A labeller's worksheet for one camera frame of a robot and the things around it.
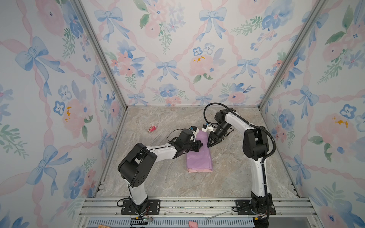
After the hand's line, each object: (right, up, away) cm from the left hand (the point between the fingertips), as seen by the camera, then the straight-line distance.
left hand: (204, 144), depth 88 cm
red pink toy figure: (-35, +9, +15) cm, 39 cm away
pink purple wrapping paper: (-2, -9, -5) cm, 11 cm away
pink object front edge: (-8, -35, -21) cm, 42 cm away
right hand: (+4, -1, +2) cm, 5 cm away
